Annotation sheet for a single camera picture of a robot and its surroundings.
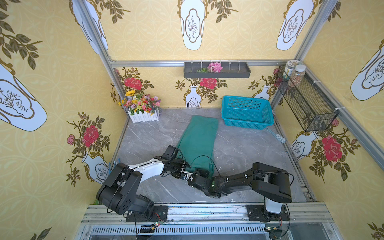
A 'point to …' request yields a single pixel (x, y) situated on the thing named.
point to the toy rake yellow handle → (115, 164)
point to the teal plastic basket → (247, 112)
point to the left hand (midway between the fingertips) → (186, 169)
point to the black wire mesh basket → (307, 102)
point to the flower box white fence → (141, 108)
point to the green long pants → (197, 144)
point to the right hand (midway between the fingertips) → (198, 167)
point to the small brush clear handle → (277, 136)
